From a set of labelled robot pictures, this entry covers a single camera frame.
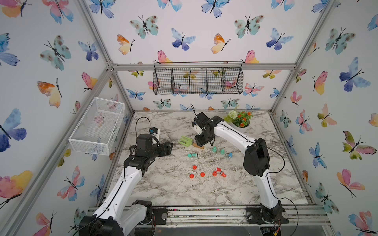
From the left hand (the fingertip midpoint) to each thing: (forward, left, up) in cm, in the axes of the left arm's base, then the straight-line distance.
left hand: (168, 143), depth 81 cm
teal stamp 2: (+3, -32, -16) cm, 36 cm away
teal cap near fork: (+2, -11, -18) cm, 21 cm away
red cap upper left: (-6, -14, -18) cm, 23 cm away
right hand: (+6, -18, -8) cm, 21 cm away
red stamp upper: (-9, -28, -17) cm, 34 cm away
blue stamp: (0, -37, -15) cm, 40 cm away
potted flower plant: (+19, -45, -3) cm, 48 cm away
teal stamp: (+4, -27, -16) cm, 32 cm away
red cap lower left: (-12, -12, -17) cm, 24 cm away
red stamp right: (-12, -31, -16) cm, 37 cm away
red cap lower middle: (-11, -19, -18) cm, 28 cm away
